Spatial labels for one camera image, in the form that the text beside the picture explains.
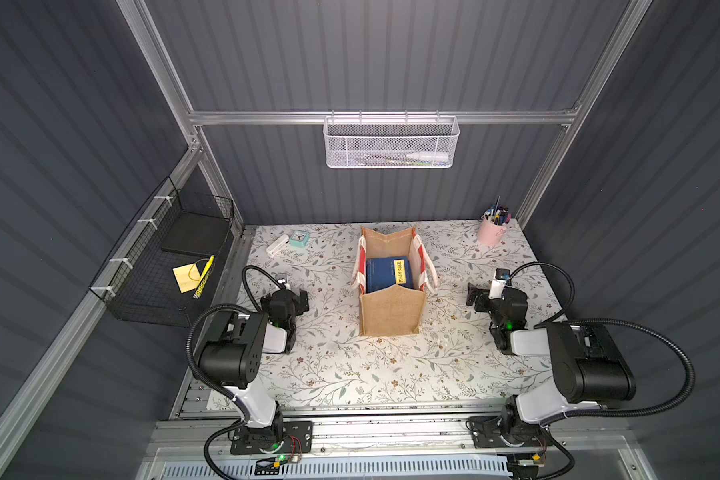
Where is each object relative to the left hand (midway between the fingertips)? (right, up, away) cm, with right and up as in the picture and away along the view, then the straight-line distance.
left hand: (287, 292), depth 96 cm
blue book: (+31, +7, -4) cm, 32 cm away
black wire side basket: (-24, +8, -22) cm, 34 cm away
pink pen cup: (+71, +20, +13) cm, 75 cm away
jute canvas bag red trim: (+34, -3, -13) cm, 36 cm away
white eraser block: (-8, +16, +16) cm, 23 cm away
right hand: (+65, +3, -3) cm, 65 cm away
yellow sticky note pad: (-19, +7, -22) cm, 30 cm away
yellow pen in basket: (-15, +6, -22) cm, 27 cm away
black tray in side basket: (-20, +18, -15) cm, 31 cm away
